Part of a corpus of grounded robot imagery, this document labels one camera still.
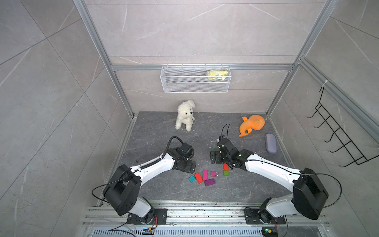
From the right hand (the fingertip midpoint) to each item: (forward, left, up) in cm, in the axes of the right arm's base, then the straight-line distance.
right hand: (217, 154), depth 86 cm
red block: (-11, +11, -9) cm, 18 cm away
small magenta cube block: (-8, +2, -9) cm, 12 cm away
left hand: (-4, +17, -4) cm, 18 cm away
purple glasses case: (+13, -40, -8) cm, 43 cm away
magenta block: (-8, +7, -9) cm, 14 cm away
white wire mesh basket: (+48, +12, +21) cm, 54 cm away
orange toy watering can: (+27, -31, -2) cm, 41 cm away
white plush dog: (+27, +19, +7) cm, 34 cm away
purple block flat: (-13, +5, -10) cm, 17 cm away
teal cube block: (-11, +15, -8) cm, 21 cm away
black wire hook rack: (-10, -53, +23) cm, 59 cm away
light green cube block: (-8, -6, -9) cm, 13 cm away
